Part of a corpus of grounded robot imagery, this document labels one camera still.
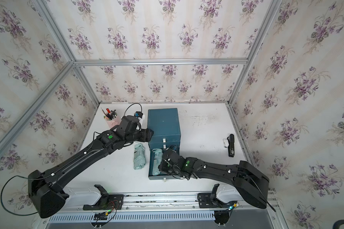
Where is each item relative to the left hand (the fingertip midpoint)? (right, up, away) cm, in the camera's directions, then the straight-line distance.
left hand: (150, 133), depth 77 cm
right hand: (+4, -20, +1) cm, 20 cm away
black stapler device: (+49, -9, +15) cm, 52 cm away
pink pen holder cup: (-29, +8, +19) cm, 36 cm away
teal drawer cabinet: (+7, 0, -1) cm, 7 cm away
